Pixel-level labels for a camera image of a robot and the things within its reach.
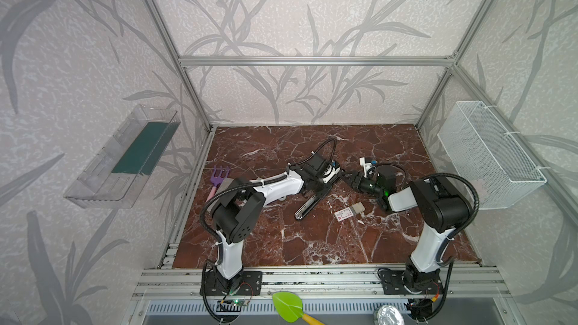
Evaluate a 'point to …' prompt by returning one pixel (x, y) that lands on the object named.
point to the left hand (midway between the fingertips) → (331, 181)
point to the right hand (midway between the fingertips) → (342, 171)
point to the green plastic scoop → (290, 308)
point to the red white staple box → (349, 212)
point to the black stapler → (311, 203)
